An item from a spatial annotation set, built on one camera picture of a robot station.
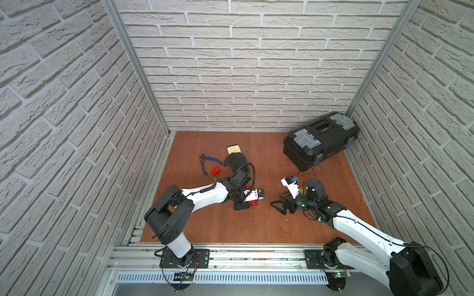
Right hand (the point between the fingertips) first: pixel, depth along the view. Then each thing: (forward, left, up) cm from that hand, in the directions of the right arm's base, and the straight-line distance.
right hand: (278, 199), depth 80 cm
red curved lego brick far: (+22, +30, -8) cm, 38 cm away
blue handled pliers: (+33, +38, -8) cm, 50 cm away
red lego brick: (-2, +11, +2) cm, 12 cm away
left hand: (+5, +13, -7) cm, 15 cm away
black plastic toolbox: (+24, -19, +8) cm, 32 cm away
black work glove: (+30, +18, -10) cm, 36 cm away
